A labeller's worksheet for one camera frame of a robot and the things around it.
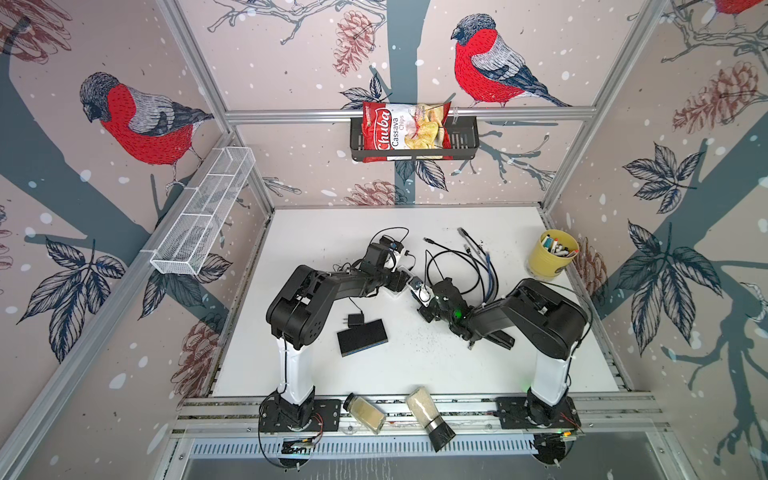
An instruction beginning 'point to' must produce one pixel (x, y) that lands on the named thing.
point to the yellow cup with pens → (552, 253)
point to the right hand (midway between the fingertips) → (412, 298)
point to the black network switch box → (360, 338)
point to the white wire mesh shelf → (203, 210)
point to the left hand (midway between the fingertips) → (405, 279)
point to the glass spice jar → (364, 412)
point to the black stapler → (501, 338)
